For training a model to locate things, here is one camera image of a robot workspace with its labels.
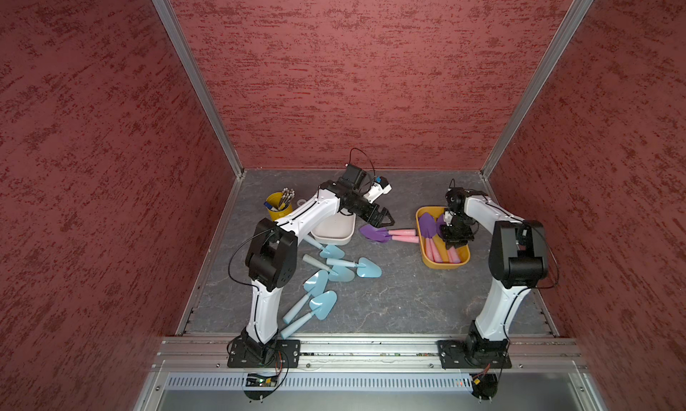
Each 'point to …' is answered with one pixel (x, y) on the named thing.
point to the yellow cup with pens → (280, 204)
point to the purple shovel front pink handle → (429, 247)
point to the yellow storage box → (436, 212)
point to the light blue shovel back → (328, 251)
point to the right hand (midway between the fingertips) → (452, 247)
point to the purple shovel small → (453, 255)
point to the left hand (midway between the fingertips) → (382, 220)
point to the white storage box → (338, 230)
